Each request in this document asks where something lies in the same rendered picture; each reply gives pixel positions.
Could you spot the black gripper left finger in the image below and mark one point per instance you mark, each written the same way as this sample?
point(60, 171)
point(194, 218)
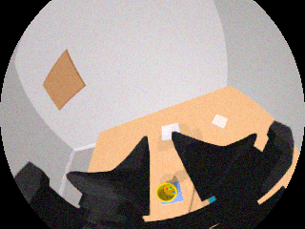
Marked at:
point(130, 180)

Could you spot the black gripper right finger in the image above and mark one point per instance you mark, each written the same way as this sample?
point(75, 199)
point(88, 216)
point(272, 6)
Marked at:
point(207, 164)

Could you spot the white flat square pad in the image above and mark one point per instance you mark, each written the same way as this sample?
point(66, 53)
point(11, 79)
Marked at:
point(166, 131)
point(219, 121)

